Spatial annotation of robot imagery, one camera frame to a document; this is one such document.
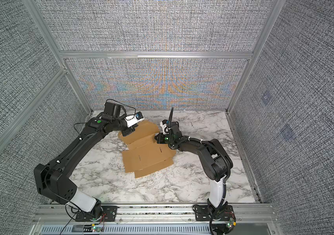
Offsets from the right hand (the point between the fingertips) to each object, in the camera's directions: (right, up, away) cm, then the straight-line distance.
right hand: (153, 133), depth 93 cm
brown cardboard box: (-6, -13, -1) cm, 15 cm away
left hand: (-8, +7, -12) cm, 16 cm away
